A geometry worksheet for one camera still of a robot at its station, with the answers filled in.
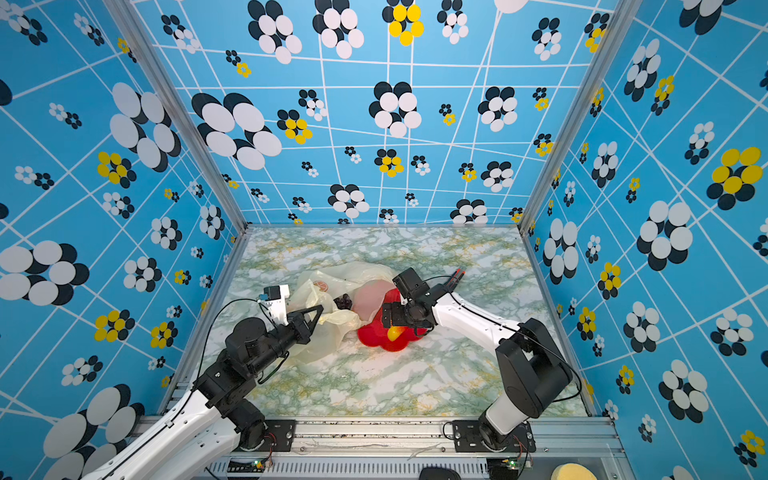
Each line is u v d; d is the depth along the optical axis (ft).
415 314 2.04
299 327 2.07
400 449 2.38
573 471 2.20
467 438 2.38
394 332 2.90
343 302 2.98
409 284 2.25
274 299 2.10
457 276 3.44
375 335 2.98
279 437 2.41
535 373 1.43
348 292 2.89
